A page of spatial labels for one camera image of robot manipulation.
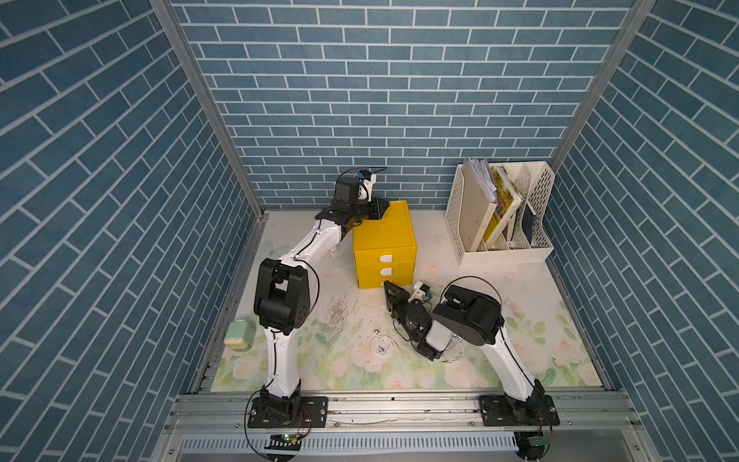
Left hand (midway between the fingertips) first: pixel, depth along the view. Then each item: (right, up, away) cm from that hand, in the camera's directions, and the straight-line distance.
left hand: (393, 205), depth 91 cm
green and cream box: (-43, -38, -12) cm, 59 cm away
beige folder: (+25, 0, -5) cm, 26 cm away
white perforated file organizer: (+51, -9, +15) cm, 54 cm away
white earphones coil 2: (+18, -44, -7) cm, 48 cm away
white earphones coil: (-4, -42, -5) cm, 43 cm away
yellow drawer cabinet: (-3, -14, -8) cm, 16 cm away
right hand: (-3, -26, +1) cm, 26 cm away
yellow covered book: (+37, +1, -1) cm, 37 cm away
